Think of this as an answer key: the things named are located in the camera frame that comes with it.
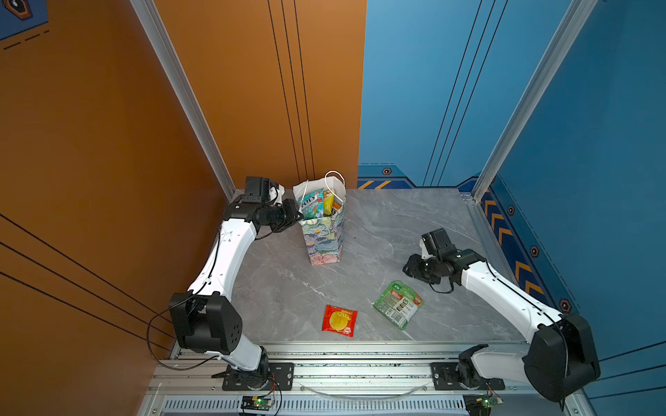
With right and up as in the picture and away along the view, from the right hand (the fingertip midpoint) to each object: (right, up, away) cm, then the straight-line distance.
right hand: (407, 270), depth 85 cm
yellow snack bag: (-26, +23, +4) cm, 35 cm away
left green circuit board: (-45, -34, -14) cm, 58 cm away
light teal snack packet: (-32, +21, 0) cm, 38 cm away
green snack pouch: (-2, -12, +2) cm, 12 cm away
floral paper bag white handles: (-27, +11, 0) cm, 30 cm away
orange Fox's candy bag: (-24, +22, +7) cm, 33 cm away
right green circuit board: (+16, -35, -13) cm, 41 cm away
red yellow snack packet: (-22, -16, -2) cm, 28 cm away
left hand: (-33, +19, -3) cm, 39 cm away
